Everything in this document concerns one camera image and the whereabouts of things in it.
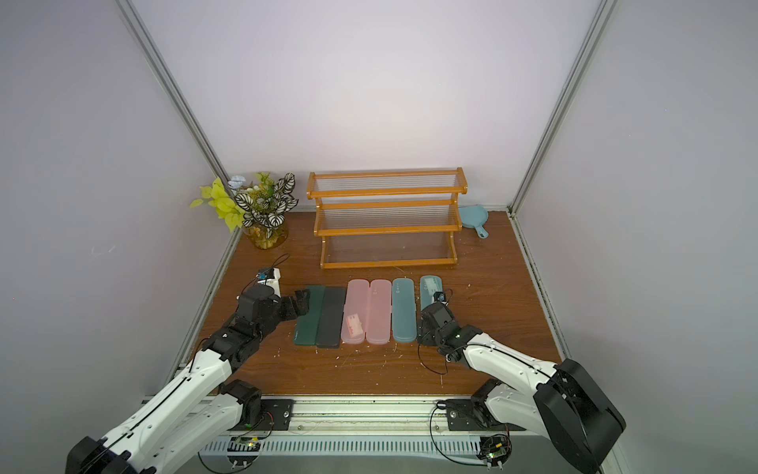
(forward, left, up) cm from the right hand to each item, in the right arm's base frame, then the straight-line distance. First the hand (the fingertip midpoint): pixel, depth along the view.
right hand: (430, 323), depth 87 cm
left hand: (+3, +38, +12) cm, 40 cm away
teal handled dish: (+47, -21, -3) cm, 52 cm away
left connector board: (-33, +48, -4) cm, 58 cm away
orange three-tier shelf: (+31, +14, +13) cm, 37 cm away
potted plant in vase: (+27, +54, +23) cm, 65 cm away
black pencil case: (+1, +31, 0) cm, 31 cm away
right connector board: (-30, -14, -3) cm, 34 cm away
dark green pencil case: (-3, +37, +2) cm, 37 cm away
